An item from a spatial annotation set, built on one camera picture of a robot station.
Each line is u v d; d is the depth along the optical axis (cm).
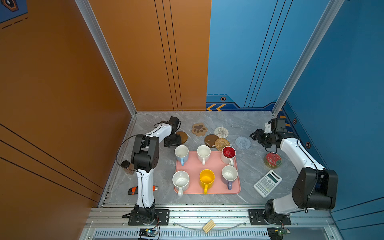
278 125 68
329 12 71
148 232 71
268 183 83
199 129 109
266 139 75
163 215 74
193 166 91
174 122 86
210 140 103
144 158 57
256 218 72
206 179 85
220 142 100
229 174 86
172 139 91
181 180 85
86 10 71
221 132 109
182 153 91
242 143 102
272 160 89
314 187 43
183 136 105
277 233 70
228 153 94
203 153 92
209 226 71
